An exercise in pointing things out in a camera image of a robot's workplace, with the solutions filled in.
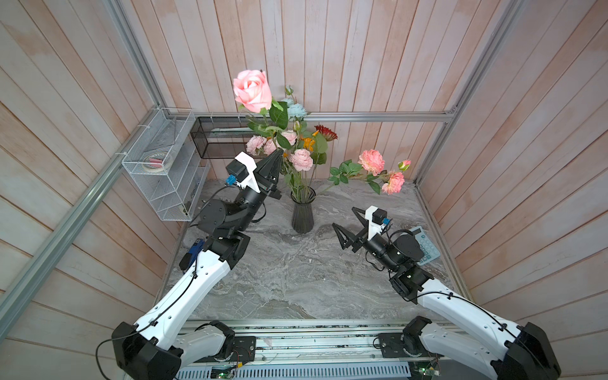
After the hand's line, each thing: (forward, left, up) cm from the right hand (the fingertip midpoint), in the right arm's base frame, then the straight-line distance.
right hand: (343, 216), depth 70 cm
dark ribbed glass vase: (+15, +13, -22) cm, 29 cm away
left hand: (0, +17, +23) cm, 29 cm away
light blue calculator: (+5, -40, -30) cm, 50 cm away
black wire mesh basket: (+45, +49, -3) cm, 66 cm away
